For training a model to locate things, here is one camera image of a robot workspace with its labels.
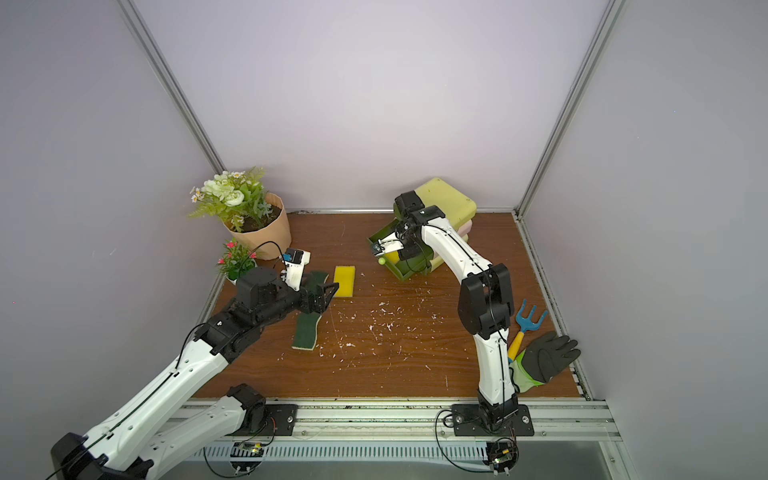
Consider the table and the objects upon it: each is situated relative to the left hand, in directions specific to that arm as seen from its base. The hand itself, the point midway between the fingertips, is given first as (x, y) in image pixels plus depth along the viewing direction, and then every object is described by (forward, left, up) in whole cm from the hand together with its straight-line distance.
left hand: (328, 280), depth 73 cm
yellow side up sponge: (+16, +1, -23) cm, 28 cm away
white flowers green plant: (+23, +28, +6) cm, 37 cm away
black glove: (-10, -60, -23) cm, 65 cm away
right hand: (+24, -18, -7) cm, 31 cm away
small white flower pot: (+11, +37, -19) cm, 42 cm away
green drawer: (+13, -23, -12) cm, 29 cm away
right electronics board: (-33, -43, -25) cm, 59 cm away
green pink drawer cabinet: (+28, -36, -2) cm, 46 cm away
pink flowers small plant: (+14, +33, -12) cm, 38 cm away
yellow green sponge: (-5, +10, -22) cm, 25 cm away
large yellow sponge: (+18, -16, -14) cm, 28 cm away
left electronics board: (-33, +20, -26) cm, 46 cm away
